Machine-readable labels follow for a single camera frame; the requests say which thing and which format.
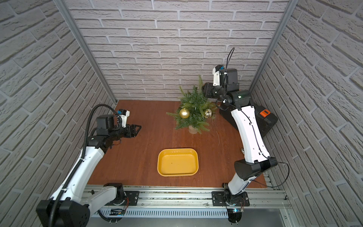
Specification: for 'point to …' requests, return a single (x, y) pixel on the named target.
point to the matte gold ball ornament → (184, 113)
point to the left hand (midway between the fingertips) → (137, 123)
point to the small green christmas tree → (196, 103)
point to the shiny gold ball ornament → (208, 113)
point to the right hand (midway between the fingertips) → (209, 87)
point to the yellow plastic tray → (177, 162)
